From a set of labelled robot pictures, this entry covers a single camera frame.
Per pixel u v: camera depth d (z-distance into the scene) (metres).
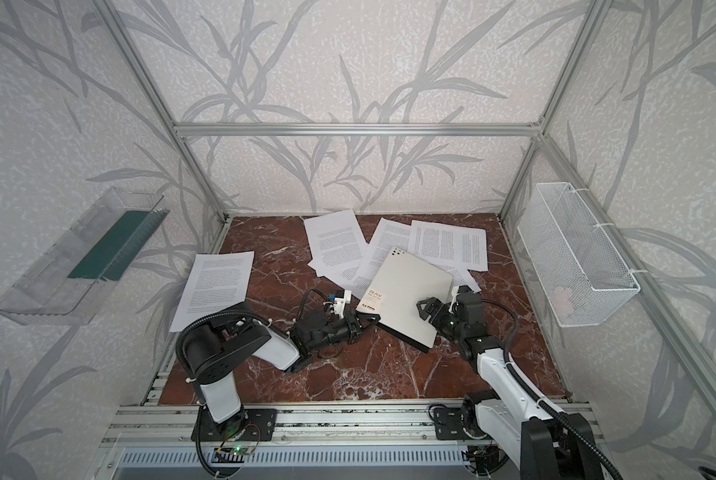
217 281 1.02
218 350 0.49
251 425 0.72
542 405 0.44
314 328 0.68
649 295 0.56
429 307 0.78
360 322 0.78
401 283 0.99
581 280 0.61
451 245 1.12
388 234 1.15
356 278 1.02
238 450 0.71
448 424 0.73
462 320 0.68
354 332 0.74
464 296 0.69
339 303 0.82
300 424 0.75
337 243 1.12
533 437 0.40
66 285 0.64
